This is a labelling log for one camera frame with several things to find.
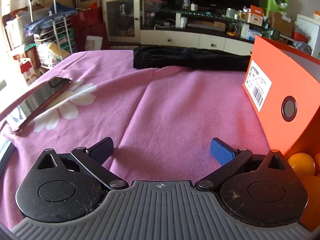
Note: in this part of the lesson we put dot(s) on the orange and white carton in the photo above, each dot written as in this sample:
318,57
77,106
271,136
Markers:
256,15

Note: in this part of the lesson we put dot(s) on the white device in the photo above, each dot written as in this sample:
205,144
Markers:
183,22

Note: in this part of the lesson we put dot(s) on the clear plastic storage box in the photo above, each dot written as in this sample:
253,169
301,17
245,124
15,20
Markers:
22,27

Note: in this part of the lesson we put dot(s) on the blue and white box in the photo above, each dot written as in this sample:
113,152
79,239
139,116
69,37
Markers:
255,34

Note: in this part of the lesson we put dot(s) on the white glass door cabinet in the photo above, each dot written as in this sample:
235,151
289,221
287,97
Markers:
120,17

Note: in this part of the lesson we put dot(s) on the red bags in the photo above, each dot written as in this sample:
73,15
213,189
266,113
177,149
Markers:
92,22

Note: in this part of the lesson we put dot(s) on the red bowl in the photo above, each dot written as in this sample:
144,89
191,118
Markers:
300,36

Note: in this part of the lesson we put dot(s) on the pink floral blanket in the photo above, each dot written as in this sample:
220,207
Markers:
162,105

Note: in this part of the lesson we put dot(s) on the white fridge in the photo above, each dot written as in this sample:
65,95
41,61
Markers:
306,25

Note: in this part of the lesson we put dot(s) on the brown cardboard box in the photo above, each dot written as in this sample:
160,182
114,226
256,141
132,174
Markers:
282,25

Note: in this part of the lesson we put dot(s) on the orange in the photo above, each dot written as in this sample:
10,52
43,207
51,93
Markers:
301,165
318,163

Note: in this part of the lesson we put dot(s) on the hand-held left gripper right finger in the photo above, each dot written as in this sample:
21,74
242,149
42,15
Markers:
221,151

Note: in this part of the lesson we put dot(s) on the black cloth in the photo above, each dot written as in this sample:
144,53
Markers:
190,58

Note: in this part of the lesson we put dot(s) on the white TV cabinet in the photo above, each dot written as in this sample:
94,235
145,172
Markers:
185,38

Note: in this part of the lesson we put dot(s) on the black smartphone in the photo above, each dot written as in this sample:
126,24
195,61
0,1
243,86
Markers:
37,100

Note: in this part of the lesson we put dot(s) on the red and white house box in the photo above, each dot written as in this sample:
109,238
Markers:
28,71

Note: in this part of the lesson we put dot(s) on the green packet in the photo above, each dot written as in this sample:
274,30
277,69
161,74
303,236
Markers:
271,35

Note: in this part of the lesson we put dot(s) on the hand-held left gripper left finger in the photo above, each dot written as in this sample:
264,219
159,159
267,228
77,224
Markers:
101,150

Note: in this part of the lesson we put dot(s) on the orange cardboard box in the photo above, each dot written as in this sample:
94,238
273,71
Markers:
275,80

